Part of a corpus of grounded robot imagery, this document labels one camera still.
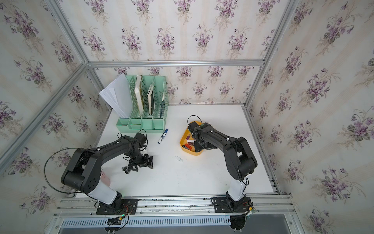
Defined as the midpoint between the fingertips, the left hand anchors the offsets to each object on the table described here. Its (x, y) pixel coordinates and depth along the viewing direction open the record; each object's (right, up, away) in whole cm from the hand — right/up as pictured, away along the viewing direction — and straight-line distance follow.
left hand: (148, 169), depth 86 cm
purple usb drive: (+24, +17, +15) cm, 33 cm away
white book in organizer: (-8, +48, +8) cm, 49 cm away
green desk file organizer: (-5, +26, +17) cm, 31 cm away
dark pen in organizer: (+4, +38, +20) cm, 44 cm away
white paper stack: (-23, +46, +10) cm, 53 cm away
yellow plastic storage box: (+26, +14, +10) cm, 31 cm away
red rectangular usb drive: (+24, +12, +10) cm, 28 cm away
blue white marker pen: (+6, +18, +14) cm, 24 cm away
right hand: (+37, +12, +5) cm, 39 cm away
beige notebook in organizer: (-2, +43, +16) cm, 46 cm away
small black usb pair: (-13, +1, -2) cm, 13 cm away
